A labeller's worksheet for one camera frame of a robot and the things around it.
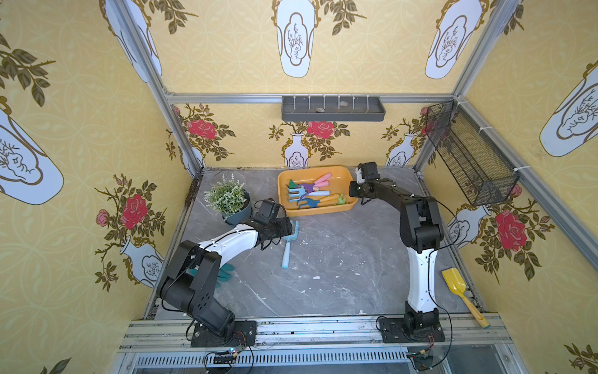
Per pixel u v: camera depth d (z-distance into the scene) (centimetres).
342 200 106
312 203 106
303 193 106
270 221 72
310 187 110
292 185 113
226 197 86
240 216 88
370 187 81
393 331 73
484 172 83
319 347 72
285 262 88
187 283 45
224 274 85
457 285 84
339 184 113
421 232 59
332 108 92
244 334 72
